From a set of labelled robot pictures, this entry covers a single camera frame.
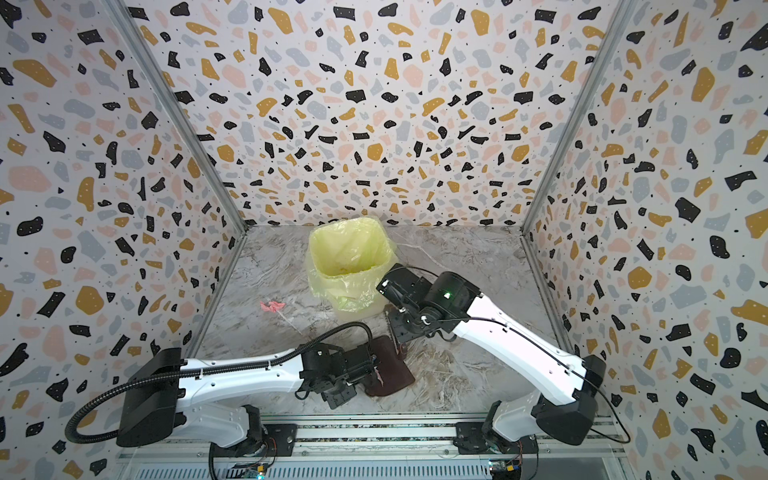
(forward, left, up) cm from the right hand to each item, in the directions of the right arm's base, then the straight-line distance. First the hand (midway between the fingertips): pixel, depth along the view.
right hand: (395, 325), depth 67 cm
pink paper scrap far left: (+18, +42, -24) cm, 51 cm away
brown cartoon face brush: (-1, -1, -12) cm, 12 cm away
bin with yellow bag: (+30, +18, -16) cm, 38 cm away
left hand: (-8, +13, -19) cm, 24 cm away
